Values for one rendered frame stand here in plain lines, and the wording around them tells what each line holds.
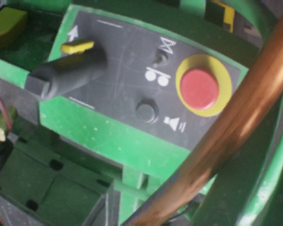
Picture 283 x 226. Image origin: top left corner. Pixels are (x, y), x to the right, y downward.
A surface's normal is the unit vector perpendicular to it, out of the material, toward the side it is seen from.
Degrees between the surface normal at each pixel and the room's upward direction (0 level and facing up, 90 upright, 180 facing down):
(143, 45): 58
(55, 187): 0
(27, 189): 0
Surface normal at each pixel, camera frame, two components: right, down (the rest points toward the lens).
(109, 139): -0.44, 0.66
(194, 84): -0.33, 0.20
